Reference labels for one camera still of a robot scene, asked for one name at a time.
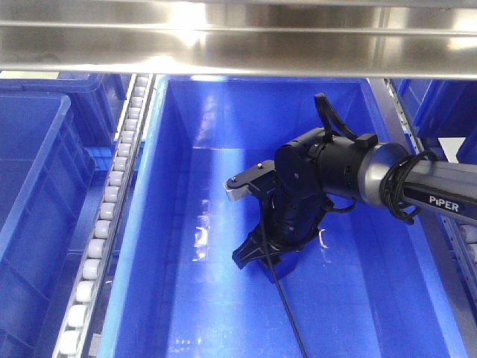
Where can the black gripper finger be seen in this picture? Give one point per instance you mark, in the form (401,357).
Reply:
(311,236)
(253,250)

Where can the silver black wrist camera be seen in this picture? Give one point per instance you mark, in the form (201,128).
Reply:
(246,182)

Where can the steel rack with roller tracks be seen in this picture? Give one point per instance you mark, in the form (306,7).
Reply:
(238,48)

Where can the row of blue bins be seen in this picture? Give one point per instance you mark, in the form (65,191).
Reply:
(37,186)

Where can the steel roller track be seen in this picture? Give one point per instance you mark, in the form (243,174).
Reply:
(458,231)
(112,186)

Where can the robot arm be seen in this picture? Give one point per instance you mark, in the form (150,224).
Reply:
(376,175)

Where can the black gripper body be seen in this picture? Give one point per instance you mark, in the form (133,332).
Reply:
(294,220)

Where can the large blue plastic bin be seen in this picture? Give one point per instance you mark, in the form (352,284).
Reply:
(223,298)

